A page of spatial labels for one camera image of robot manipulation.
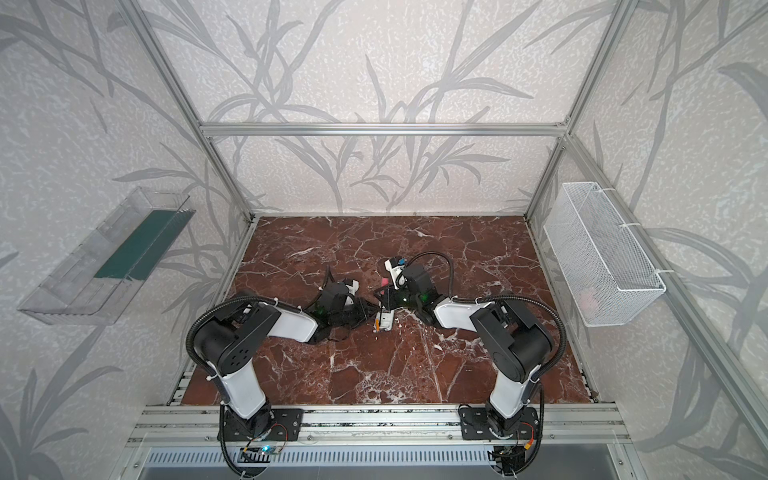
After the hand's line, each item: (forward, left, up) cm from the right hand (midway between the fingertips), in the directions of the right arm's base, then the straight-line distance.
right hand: (377, 283), depth 90 cm
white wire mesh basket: (-14, -51, +26) cm, 59 cm away
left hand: (-4, -2, -6) cm, 7 cm away
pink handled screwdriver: (-2, -3, +5) cm, 6 cm away
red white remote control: (-8, -3, -8) cm, 11 cm away
